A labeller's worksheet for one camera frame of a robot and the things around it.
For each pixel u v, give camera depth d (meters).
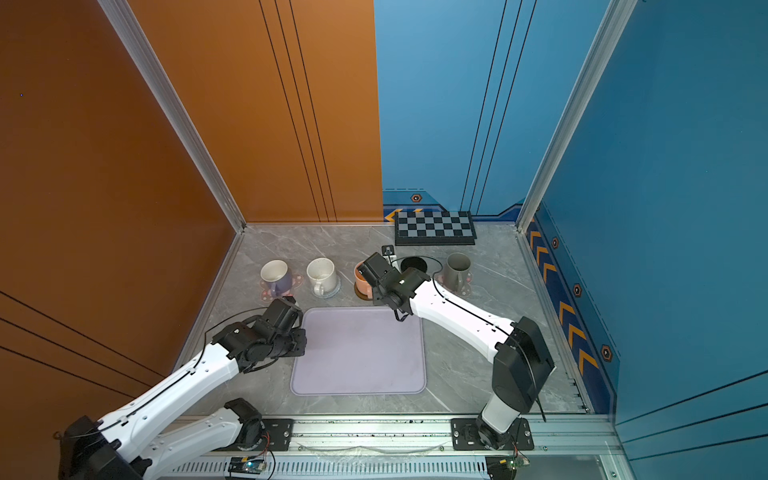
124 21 0.70
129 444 0.40
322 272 1.01
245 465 0.71
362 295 0.97
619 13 0.69
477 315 0.47
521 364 0.42
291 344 0.70
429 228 1.16
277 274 1.02
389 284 0.60
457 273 0.92
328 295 0.98
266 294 0.99
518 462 0.69
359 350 0.89
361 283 0.92
